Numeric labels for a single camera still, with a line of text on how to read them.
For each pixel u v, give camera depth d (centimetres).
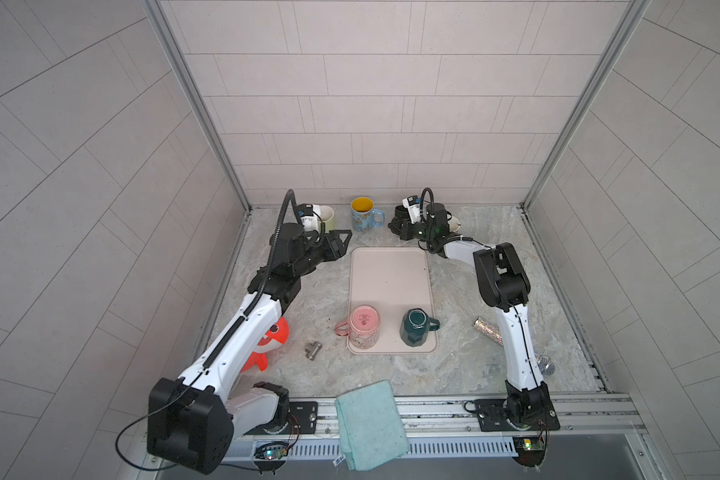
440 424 71
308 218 66
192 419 37
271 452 64
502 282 62
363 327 75
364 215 102
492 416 71
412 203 94
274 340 77
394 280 97
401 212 101
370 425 70
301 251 60
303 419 71
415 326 76
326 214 107
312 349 81
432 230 87
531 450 68
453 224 99
